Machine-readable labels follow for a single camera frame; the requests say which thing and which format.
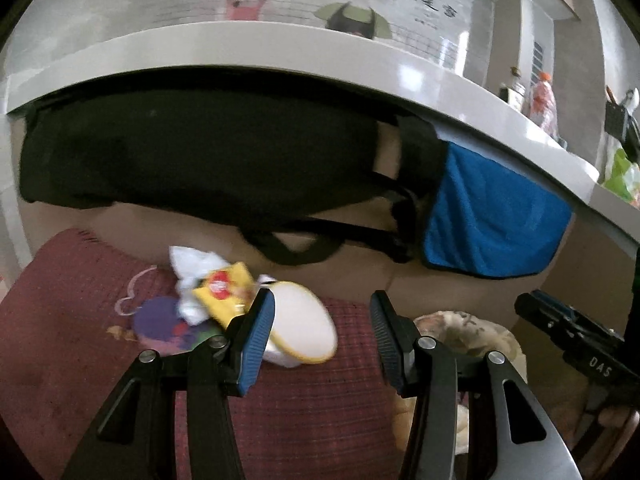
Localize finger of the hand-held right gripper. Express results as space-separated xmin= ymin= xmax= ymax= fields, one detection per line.
xmin=530 ymin=289 xmax=618 ymax=335
xmin=514 ymin=294 xmax=586 ymax=357

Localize cartoon wall sticker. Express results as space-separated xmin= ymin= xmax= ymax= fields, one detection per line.
xmin=195 ymin=0 xmax=458 ymax=41

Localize red plaid tablecloth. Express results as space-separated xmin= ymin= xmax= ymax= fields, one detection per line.
xmin=0 ymin=227 xmax=416 ymax=480

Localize black fabric bag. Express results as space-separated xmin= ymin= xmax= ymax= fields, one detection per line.
xmin=19 ymin=85 xmax=446 ymax=266

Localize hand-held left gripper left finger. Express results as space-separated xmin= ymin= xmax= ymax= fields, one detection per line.
xmin=60 ymin=287 xmax=277 ymax=480

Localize clear bottle red contents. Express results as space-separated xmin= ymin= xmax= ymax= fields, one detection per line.
xmin=530 ymin=72 xmax=558 ymax=136

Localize purple pink snack wrapper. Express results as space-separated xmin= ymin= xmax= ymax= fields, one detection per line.
xmin=131 ymin=296 xmax=223 ymax=356

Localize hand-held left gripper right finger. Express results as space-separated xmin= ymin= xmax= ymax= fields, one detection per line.
xmin=369 ymin=290 xmax=583 ymax=480

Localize white bowl yellow rim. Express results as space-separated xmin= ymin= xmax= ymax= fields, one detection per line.
xmin=252 ymin=275 xmax=338 ymax=368

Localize person's right hand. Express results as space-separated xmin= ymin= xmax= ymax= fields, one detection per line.
xmin=582 ymin=401 xmax=640 ymax=463

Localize yellow snack packet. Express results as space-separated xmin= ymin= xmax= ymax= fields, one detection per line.
xmin=192 ymin=262 xmax=256 ymax=325

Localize green white plastic bag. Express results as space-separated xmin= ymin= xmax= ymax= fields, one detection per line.
xmin=602 ymin=147 xmax=640 ymax=206

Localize white countertop ledge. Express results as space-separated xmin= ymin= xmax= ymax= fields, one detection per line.
xmin=0 ymin=22 xmax=640 ymax=246

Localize blue towel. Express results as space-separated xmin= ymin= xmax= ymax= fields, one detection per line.
xmin=422 ymin=141 xmax=573 ymax=279

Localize black utensil holder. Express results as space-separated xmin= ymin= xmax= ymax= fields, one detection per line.
xmin=604 ymin=87 xmax=633 ymax=133

